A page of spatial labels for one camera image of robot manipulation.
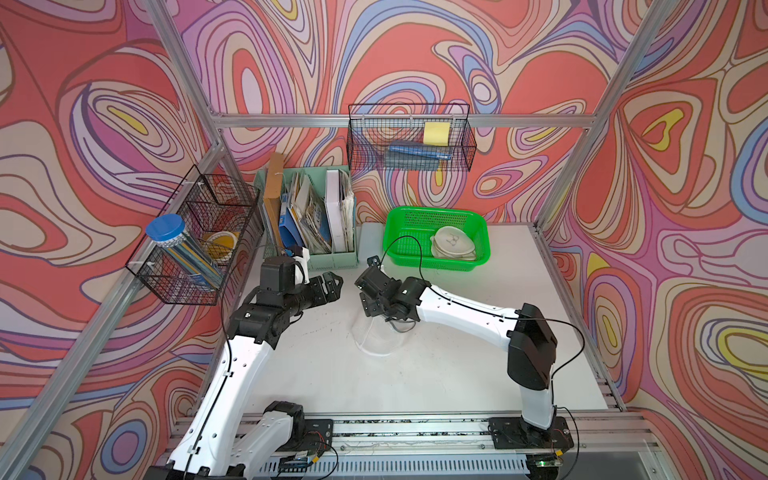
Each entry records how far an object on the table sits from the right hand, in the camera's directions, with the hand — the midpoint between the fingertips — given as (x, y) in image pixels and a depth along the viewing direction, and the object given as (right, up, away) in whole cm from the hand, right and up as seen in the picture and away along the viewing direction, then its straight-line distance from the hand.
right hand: (381, 301), depth 84 cm
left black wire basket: (-53, +25, +14) cm, 61 cm away
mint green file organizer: (-22, +28, +17) cm, 40 cm away
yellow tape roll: (-38, +16, -14) cm, 44 cm away
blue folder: (-29, +21, +9) cm, 37 cm away
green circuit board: (-22, -38, -12) cm, 45 cm away
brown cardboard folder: (-31, +30, -1) cm, 43 cm away
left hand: (-12, +7, -11) cm, 18 cm away
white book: (-14, +32, +8) cm, 36 cm away
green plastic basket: (+10, +21, +34) cm, 41 cm away
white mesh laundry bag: (-1, -10, +2) cm, 10 cm away
